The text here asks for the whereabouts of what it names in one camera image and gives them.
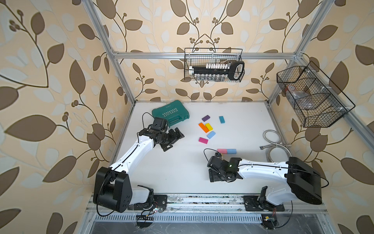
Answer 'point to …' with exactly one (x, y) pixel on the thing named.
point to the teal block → (222, 119)
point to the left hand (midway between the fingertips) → (178, 138)
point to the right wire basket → (314, 98)
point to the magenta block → (203, 140)
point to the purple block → (206, 118)
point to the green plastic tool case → (176, 111)
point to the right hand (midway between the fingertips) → (215, 176)
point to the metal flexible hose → (274, 145)
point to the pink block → (222, 151)
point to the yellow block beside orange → (209, 126)
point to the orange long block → (204, 127)
